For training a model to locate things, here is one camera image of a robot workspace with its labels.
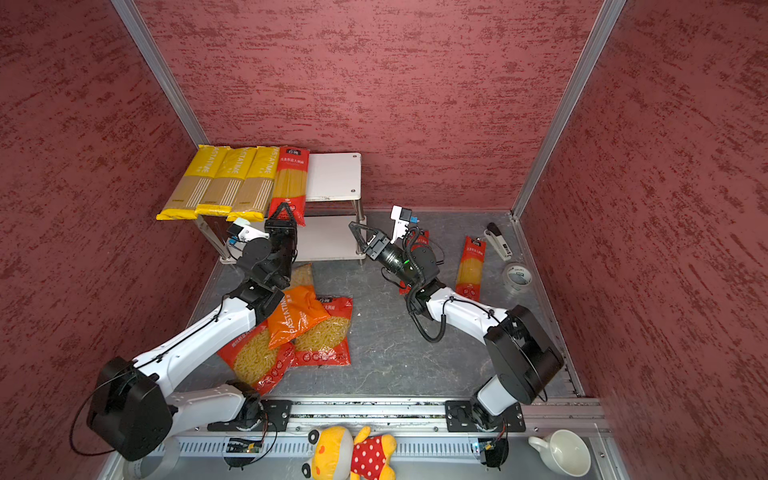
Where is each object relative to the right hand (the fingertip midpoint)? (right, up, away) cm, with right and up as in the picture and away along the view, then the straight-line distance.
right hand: (347, 231), depth 69 cm
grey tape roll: (+55, -15, +33) cm, 66 cm away
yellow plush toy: (-1, -49, -6) cm, 49 cm away
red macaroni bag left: (-27, -35, +11) cm, 46 cm away
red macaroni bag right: (-8, -32, +14) cm, 36 cm away
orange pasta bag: (-17, -22, +17) cm, 33 cm away
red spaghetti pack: (+37, -13, +31) cm, 51 cm away
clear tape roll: (-48, -54, -3) cm, 72 cm away
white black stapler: (+49, -1, +41) cm, 64 cm away
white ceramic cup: (+51, -52, -1) cm, 73 cm away
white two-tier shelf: (-13, +8, +51) cm, 54 cm away
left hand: (-14, +6, +4) cm, 16 cm away
